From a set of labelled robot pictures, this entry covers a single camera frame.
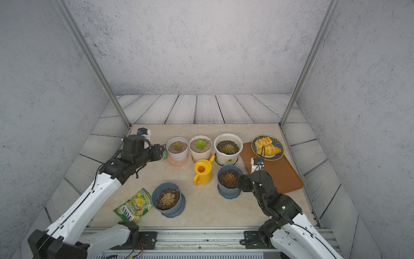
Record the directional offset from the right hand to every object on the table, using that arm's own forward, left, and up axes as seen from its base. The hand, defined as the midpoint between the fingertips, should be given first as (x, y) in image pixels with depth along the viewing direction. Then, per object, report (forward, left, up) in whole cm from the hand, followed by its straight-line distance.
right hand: (247, 173), depth 73 cm
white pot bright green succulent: (+21, +23, -8) cm, 32 cm away
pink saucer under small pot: (+17, +38, -19) cm, 46 cm away
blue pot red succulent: (+1, +8, -11) cm, 14 cm away
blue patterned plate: (+33, -25, -18) cm, 45 cm away
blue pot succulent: (-7, +37, -10) cm, 39 cm away
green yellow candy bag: (-11, +55, -15) cm, 58 cm away
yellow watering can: (+6, +21, -8) cm, 23 cm away
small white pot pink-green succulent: (+21, +36, -8) cm, 43 cm away
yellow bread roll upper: (+31, -16, -15) cm, 38 cm away
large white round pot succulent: (+21, +7, -8) cm, 24 cm away
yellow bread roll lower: (+24, -18, -14) cm, 33 cm away
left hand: (+10, +38, +6) cm, 40 cm away
